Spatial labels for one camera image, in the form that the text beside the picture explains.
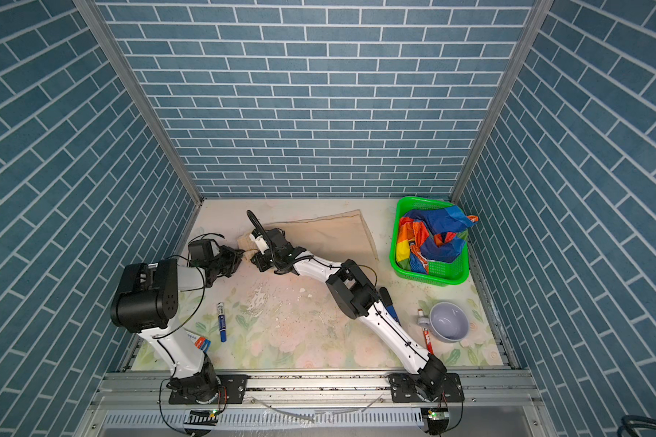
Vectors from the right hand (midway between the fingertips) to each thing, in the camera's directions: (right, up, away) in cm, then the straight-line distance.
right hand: (250, 258), depth 100 cm
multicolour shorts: (+65, +9, -9) cm, 66 cm away
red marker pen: (+60, -17, -18) cm, 65 cm away
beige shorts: (+34, +7, +8) cm, 35 cm away
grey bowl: (+68, -19, -14) cm, 72 cm away
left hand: (-1, +4, 0) cm, 4 cm away
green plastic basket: (+70, -5, -2) cm, 71 cm away
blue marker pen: (-4, -18, -15) cm, 24 cm away
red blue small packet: (-8, -24, -18) cm, 31 cm away
